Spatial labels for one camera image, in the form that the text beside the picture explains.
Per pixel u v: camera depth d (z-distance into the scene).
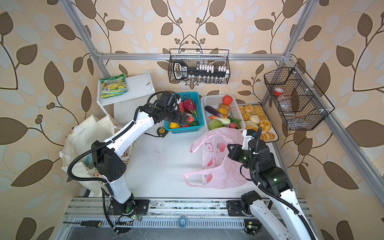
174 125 0.98
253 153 0.47
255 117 1.03
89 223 0.68
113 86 0.80
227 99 1.11
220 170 0.65
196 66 0.81
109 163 0.46
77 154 0.73
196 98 1.14
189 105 1.11
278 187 0.44
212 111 1.13
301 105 0.73
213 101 1.16
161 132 1.01
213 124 0.97
